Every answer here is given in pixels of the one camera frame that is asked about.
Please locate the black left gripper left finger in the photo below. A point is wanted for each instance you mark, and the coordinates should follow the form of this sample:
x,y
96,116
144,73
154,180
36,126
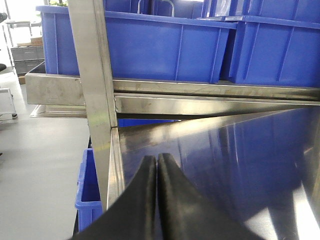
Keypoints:
x,y
130,212

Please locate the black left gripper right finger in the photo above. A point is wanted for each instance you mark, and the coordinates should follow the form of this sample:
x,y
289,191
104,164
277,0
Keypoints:
x,y
185,215

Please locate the steel rack with table top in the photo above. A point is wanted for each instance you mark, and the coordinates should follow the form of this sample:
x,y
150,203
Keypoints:
x,y
95,75

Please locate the white cart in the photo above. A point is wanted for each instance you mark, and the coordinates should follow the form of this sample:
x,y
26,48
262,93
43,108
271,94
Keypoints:
x,y
6,102

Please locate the grey crate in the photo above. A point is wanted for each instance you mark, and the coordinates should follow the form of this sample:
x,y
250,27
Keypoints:
x,y
27,53
28,67

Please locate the cardboard box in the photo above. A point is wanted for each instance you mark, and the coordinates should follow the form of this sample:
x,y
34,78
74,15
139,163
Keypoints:
x,y
32,42

